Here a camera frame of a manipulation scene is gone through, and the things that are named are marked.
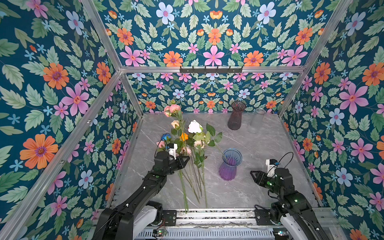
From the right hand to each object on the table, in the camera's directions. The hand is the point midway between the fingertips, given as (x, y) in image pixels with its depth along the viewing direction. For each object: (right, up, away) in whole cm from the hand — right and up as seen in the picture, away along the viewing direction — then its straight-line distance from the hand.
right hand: (252, 172), depth 80 cm
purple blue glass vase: (-12, +9, -7) cm, 17 cm away
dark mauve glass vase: (-4, +29, +27) cm, 40 cm away
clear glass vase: (+11, +31, +21) cm, 38 cm away
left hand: (-33, +10, 0) cm, 34 cm away
